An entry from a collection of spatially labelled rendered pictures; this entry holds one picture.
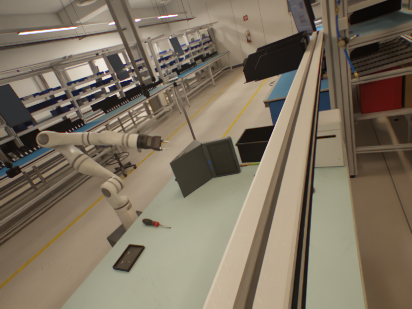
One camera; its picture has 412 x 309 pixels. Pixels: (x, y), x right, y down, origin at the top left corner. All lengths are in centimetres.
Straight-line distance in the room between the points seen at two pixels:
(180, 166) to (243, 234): 99
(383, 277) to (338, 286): 131
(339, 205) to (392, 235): 136
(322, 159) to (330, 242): 42
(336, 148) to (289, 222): 98
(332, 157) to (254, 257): 101
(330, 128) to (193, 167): 62
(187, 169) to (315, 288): 71
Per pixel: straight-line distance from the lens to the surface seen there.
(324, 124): 110
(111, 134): 130
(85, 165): 137
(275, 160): 26
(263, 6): 1232
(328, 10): 123
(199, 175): 123
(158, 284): 92
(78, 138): 138
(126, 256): 108
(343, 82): 245
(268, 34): 1233
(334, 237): 89
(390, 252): 222
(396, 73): 250
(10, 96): 450
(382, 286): 205
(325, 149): 115
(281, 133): 31
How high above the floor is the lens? 165
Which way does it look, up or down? 23 degrees down
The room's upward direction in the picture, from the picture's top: 20 degrees counter-clockwise
